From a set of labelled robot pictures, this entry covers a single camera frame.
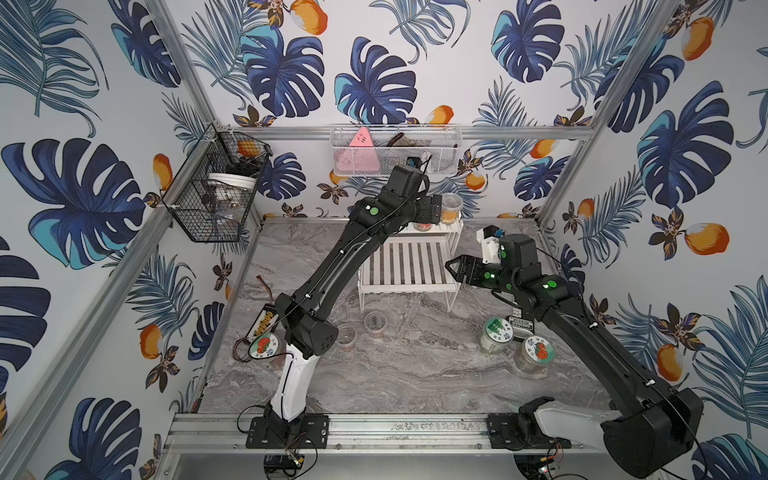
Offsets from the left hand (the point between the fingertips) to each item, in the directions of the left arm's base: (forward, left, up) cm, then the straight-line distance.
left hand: (425, 194), depth 76 cm
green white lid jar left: (-31, +40, -29) cm, 58 cm away
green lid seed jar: (-22, -23, -29) cm, 43 cm away
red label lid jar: (-28, -32, -29) cm, 51 cm away
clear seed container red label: (-3, 0, -8) cm, 9 cm away
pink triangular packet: (+18, +19, -2) cm, 26 cm away
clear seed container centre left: (-20, +11, -32) cm, 39 cm away
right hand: (-12, -10, -12) cm, 20 cm away
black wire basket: (+8, +65, -12) cm, 66 cm away
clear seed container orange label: (+1, -7, -4) cm, 8 cm away
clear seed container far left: (-26, +19, -32) cm, 45 cm away
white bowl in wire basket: (+3, +52, -1) cm, 52 cm away
